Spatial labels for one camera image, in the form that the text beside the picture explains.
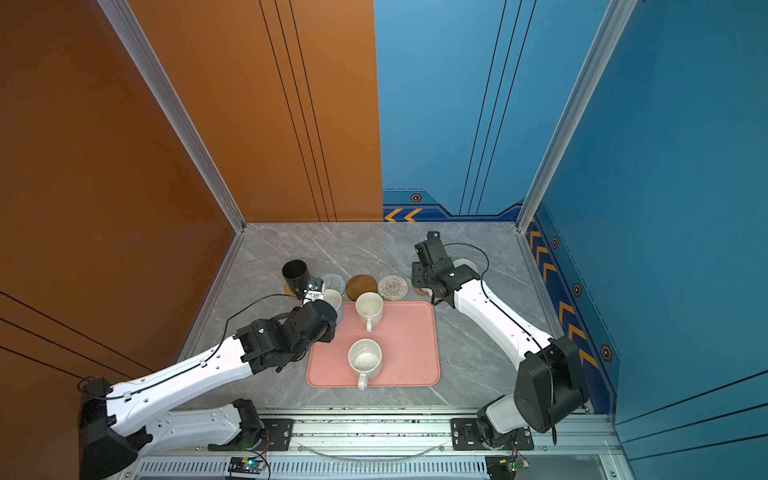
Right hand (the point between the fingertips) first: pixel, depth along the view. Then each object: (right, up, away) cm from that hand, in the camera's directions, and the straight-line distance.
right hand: (422, 270), depth 86 cm
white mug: (-16, -26, -1) cm, 30 cm away
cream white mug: (-16, -12, +8) cm, 21 cm away
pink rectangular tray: (-3, -20, +4) cm, 21 cm away
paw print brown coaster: (+1, -8, +14) cm, 16 cm away
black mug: (-40, -3, +11) cm, 41 cm away
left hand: (-25, -10, -9) cm, 28 cm away
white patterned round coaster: (-9, -7, +15) cm, 19 cm away
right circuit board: (+17, -45, -16) cm, 51 cm away
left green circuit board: (-43, -45, -15) cm, 64 cm away
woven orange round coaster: (-44, -8, +14) cm, 47 cm away
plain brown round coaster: (-20, -6, +17) cm, 27 cm away
